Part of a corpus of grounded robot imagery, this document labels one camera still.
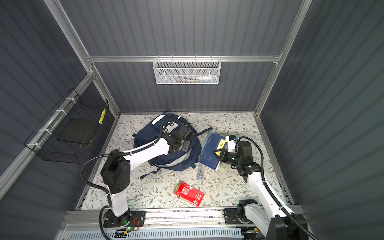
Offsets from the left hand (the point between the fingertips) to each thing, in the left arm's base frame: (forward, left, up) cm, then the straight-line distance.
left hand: (183, 141), depth 90 cm
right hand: (-12, -18, +4) cm, 22 cm away
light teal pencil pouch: (+11, -21, -5) cm, 25 cm away
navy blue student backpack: (+14, +23, -4) cm, 27 cm away
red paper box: (-27, -2, -11) cm, 30 cm away
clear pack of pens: (-13, -10, -12) cm, 20 cm away
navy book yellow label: (-9, -21, +8) cm, 24 cm away
